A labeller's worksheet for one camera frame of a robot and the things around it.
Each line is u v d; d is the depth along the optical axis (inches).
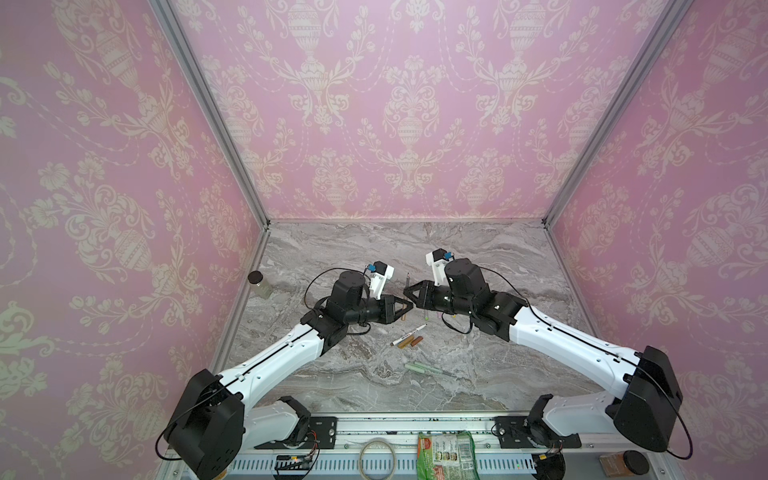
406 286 29.7
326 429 29.3
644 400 15.2
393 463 27.5
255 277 36.4
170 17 27.6
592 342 18.1
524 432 27.6
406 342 35.2
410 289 29.3
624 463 24.9
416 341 35.3
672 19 27.1
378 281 28.2
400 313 28.8
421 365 33.6
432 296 26.4
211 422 15.8
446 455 27.4
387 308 26.5
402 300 29.1
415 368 33.5
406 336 35.5
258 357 19.0
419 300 27.5
